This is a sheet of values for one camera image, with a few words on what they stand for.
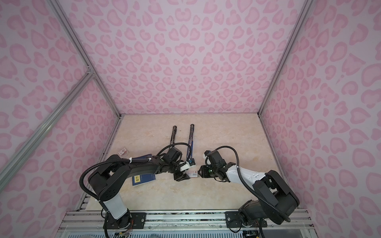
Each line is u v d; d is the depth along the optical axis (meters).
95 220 0.75
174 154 0.73
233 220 0.73
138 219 0.73
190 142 1.02
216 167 0.69
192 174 0.88
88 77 0.88
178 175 0.79
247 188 0.46
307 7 0.69
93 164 0.70
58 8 0.69
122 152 0.96
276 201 0.42
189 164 0.78
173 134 1.06
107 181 0.47
